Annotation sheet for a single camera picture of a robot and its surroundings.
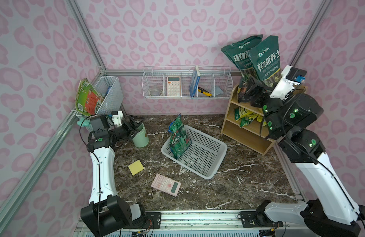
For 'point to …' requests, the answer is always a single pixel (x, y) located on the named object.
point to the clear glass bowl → (156, 92)
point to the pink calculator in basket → (173, 86)
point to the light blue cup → (218, 90)
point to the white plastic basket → (204, 156)
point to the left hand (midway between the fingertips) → (139, 122)
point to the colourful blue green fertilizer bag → (179, 139)
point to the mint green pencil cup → (140, 140)
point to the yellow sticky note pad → (135, 167)
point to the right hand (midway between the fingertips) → (258, 81)
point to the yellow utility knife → (204, 92)
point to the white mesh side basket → (109, 88)
